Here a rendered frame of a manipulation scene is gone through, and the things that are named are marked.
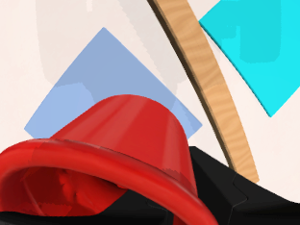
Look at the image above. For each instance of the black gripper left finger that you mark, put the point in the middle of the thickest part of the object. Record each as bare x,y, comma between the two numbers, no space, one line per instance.
130,209

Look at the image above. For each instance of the light brown wooden curved rail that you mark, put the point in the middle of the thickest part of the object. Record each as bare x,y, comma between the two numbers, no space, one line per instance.
183,31

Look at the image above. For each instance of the red cup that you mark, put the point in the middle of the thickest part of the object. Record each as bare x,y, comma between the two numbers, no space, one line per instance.
123,142

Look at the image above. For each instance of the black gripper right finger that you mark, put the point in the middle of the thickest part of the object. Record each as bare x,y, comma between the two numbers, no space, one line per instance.
234,200

